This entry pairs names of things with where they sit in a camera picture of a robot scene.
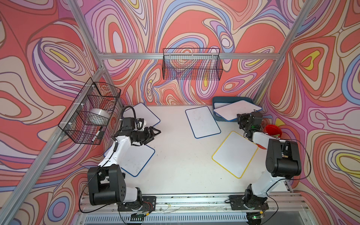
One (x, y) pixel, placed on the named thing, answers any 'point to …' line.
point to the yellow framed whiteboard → (235, 153)
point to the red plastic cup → (272, 130)
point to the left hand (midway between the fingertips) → (158, 135)
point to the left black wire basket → (85, 121)
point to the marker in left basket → (95, 136)
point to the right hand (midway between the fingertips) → (236, 115)
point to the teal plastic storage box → (220, 101)
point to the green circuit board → (137, 217)
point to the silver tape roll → (99, 114)
